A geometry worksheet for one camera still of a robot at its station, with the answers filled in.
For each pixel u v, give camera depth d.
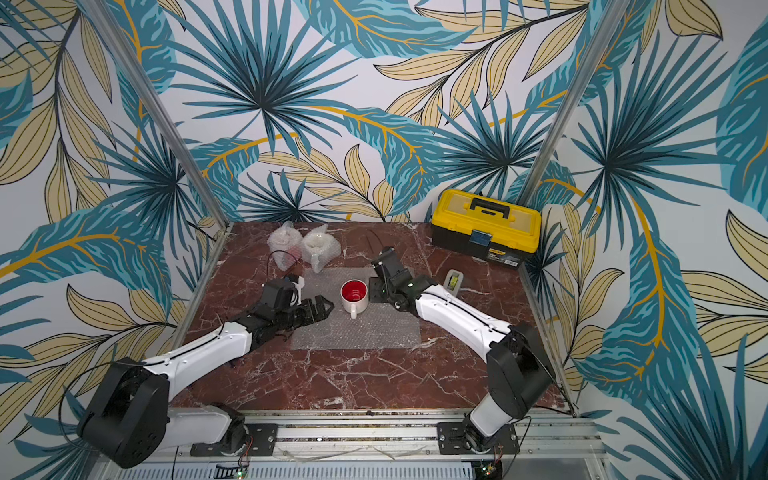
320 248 1.01
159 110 0.84
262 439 0.73
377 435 0.75
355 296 0.97
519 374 0.43
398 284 0.64
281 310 0.69
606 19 0.69
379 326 0.93
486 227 0.99
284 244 1.03
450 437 0.73
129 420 0.41
